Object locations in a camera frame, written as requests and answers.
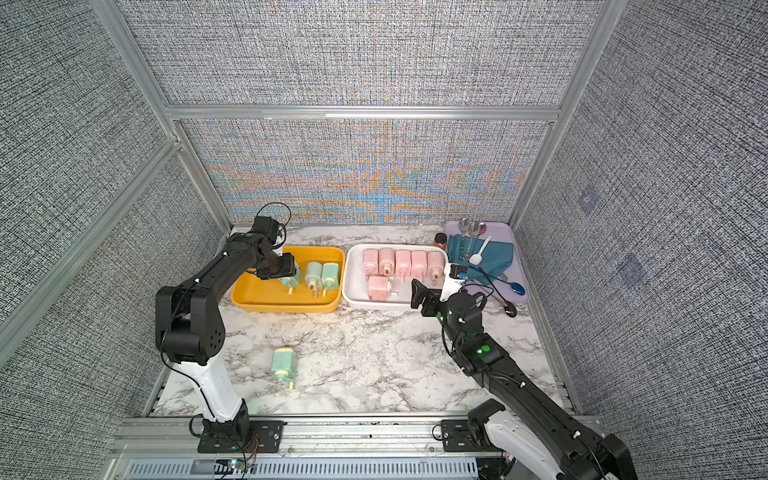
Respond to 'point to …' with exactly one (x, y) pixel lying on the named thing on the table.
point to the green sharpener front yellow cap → (292, 281)
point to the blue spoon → (516, 287)
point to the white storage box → (380, 275)
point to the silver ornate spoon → (481, 230)
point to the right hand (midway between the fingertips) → (429, 275)
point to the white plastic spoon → (477, 258)
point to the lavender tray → (515, 272)
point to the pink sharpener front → (380, 288)
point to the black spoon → (509, 308)
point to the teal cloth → (496, 256)
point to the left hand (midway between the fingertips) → (291, 268)
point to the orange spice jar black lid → (440, 240)
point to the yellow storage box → (252, 294)
